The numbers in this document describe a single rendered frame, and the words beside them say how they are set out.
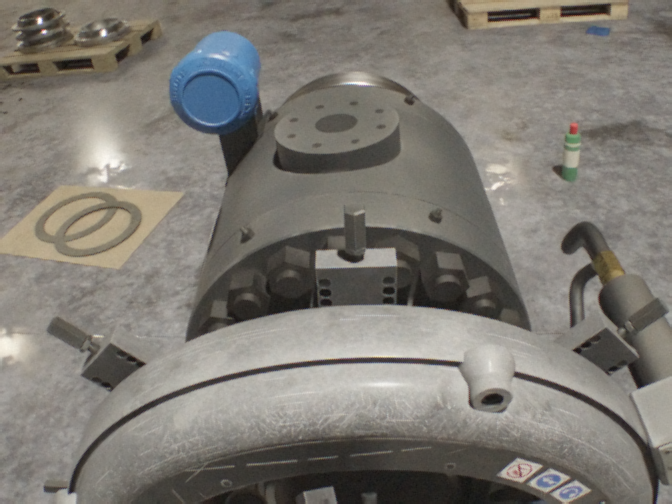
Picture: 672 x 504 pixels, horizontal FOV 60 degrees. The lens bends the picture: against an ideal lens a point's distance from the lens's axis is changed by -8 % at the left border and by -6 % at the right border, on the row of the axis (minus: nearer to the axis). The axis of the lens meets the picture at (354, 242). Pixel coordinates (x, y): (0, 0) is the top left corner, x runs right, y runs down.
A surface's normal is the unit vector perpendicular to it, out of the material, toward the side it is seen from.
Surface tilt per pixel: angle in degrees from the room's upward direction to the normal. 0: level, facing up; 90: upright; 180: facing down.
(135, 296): 0
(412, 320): 13
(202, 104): 90
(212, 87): 90
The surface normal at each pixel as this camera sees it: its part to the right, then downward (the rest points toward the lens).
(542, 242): -0.11, -0.80
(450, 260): 0.13, -0.80
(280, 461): 0.02, 0.59
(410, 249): 0.53, -0.69
